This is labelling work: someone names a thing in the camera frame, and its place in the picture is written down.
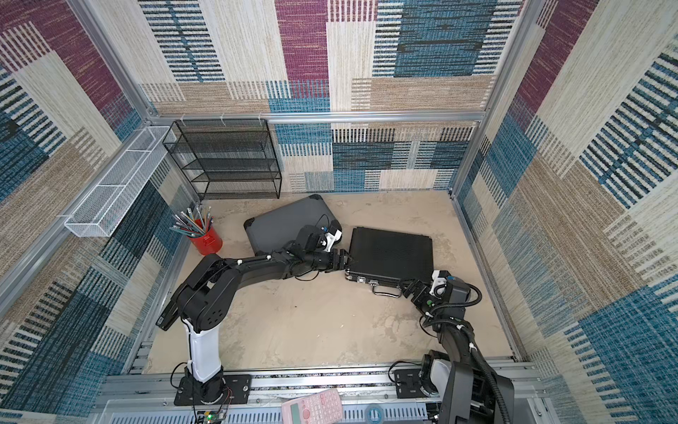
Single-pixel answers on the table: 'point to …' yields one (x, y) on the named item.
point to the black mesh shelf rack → (227, 159)
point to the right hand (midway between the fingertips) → (408, 292)
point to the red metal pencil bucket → (209, 242)
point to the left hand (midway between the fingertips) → (355, 264)
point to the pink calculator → (321, 408)
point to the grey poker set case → (279, 226)
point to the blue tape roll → (373, 414)
